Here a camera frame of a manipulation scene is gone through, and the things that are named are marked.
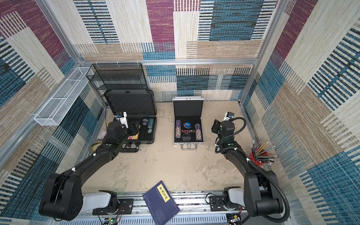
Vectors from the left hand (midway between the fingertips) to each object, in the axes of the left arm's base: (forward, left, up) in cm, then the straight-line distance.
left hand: (135, 122), depth 86 cm
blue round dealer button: (+10, -32, -16) cm, 37 cm away
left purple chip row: (+4, -25, -13) cm, 29 cm away
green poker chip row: (+8, -6, -14) cm, 17 cm away
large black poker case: (+17, 0, -3) cm, 17 cm away
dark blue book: (-40, -16, -19) cm, 47 cm away
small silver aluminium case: (+12, -33, -15) cm, 38 cm away
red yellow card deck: (-1, +5, -14) cm, 15 cm away
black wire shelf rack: (+38, +19, +8) cm, 43 cm away
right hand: (0, -52, -2) cm, 52 cm away
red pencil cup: (-18, -73, -10) cm, 76 cm away
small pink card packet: (+4, +29, -17) cm, 34 cm away
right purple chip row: (+1, -39, -13) cm, 41 cm away
